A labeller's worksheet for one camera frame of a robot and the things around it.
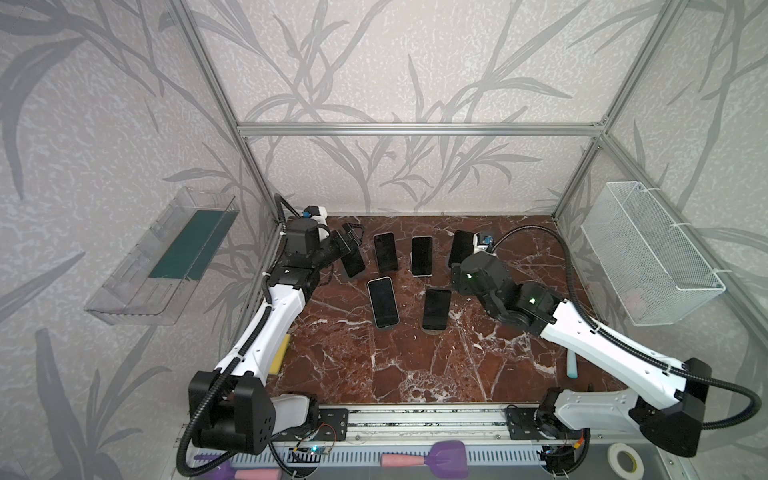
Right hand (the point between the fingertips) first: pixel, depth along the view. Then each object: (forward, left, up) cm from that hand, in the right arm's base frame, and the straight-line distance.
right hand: (468, 257), depth 75 cm
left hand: (+9, +28, +3) cm, 29 cm away
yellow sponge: (-18, +52, -25) cm, 61 cm away
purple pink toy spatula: (-40, +6, -25) cm, 48 cm away
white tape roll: (-39, -33, -25) cm, 57 cm away
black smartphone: (+17, +23, -21) cm, 35 cm away
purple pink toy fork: (-42, +57, -25) cm, 76 cm away
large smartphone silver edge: (-3, +22, -17) cm, 28 cm away
